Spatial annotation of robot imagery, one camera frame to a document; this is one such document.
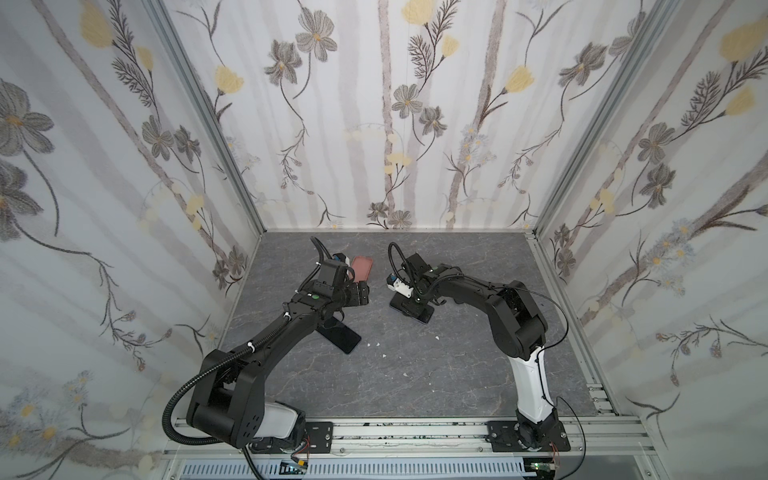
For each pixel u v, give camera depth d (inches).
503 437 28.9
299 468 28.2
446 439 29.5
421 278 30.1
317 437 29.0
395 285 35.6
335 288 26.1
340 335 37.6
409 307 34.7
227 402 16.6
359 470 27.7
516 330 21.4
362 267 43.0
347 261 32.0
